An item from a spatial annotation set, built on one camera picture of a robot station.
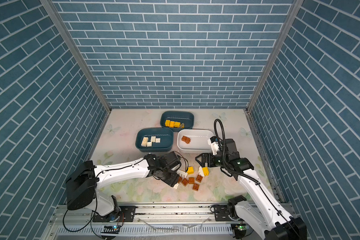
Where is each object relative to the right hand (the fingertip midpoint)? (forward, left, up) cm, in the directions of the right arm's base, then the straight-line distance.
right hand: (201, 156), depth 78 cm
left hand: (-10, +14, -10) cm, 20 cm away
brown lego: (+19, +8, -14) cm, 25 cm away
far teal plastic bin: (+40, +12, -14) cm, 44 cm away
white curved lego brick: (-3, -1, -14) cm, 14 cm away
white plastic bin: (+21, +4, -18) cm, 28 cm away
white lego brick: (+15, +38, -12) cm, 42 cm away
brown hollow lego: (-9, +8, -15) cm, 19 cm away
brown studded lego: (-8, +4, -13) cm, 16 cm away
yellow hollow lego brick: (+31, +18, -12) cm, 37 cm away
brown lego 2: (+20, +11, -14) cm, 26 cm away
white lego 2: (-15, +12, -5) cm, 20 cm away
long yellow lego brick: (+31, +22, -13) cm, 40 cm away
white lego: (+18, +33, -14) cm, 40 cm away
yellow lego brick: (+31, +25, -12) cm, 41 cm away
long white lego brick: (-5, +10, -11) cm, 16 cm away
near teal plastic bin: (+23, +25, -14) cm, 37 cm away
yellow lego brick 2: (-2, -3, -14) cm, 14 cm away
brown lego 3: (-7, 0, -14) cm, 16 cm away
